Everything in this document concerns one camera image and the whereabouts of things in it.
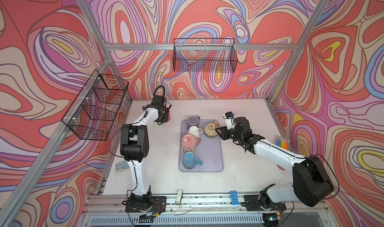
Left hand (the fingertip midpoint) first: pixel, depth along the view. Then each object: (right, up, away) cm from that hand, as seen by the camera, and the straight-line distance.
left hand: (163, 116), depth 101 cm
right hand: (+36, -9, -14) cm, 39 cm away
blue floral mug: (+19, -24, -20) cm, 37 cm away
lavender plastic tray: (+30, -21, -9) cm, 38 cm away
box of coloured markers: (+78, -16, -6) cm, 80 cm away
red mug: (+5, +4, -10) cm, 12 cm away
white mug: (+22, -8, -11) cm, 26 cm away
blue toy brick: (+42, -41, -26) cm, 64 cm away
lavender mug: (+20, -3, +1) cm, 20 cm away
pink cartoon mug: (+18, -14, -18) cm, 29 cm away
